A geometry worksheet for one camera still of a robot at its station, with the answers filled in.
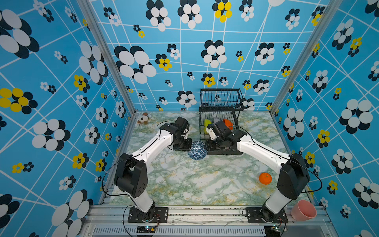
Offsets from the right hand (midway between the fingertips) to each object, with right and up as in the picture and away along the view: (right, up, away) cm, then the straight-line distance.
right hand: (207, 146), depth 84 cm
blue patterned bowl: (-6, -3, +2) cm, 7 cm away
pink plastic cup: (+42, -27, -17) cm, 53 cm away
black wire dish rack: (+7, +22, +4) cm, 24 cm away
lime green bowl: (+1, +14, +15) cm, 20 cm away
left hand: (-9, -1, 0) cm, 9 cm away
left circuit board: (-32, -39, -12) cm, 52 cm away
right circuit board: (+30, -38, -15) cm, 51 cm away
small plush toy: (-47, +17, +28) cm, 57 cm away
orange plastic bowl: (+16, +13, +17) cm, 26 cm away
